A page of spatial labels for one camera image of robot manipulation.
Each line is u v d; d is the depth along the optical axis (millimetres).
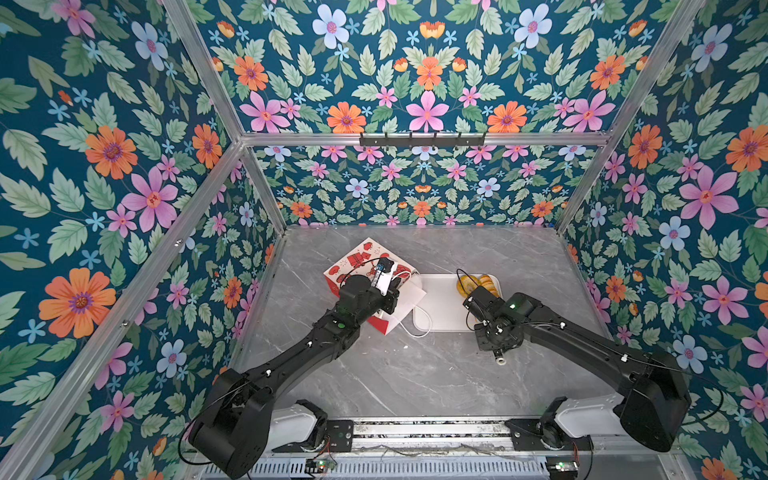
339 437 735
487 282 1012
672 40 718
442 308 927
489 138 1858
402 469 766
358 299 616
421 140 924
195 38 718
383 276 688
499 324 565
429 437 750
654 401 397
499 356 718
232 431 404
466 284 1012
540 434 676
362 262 956
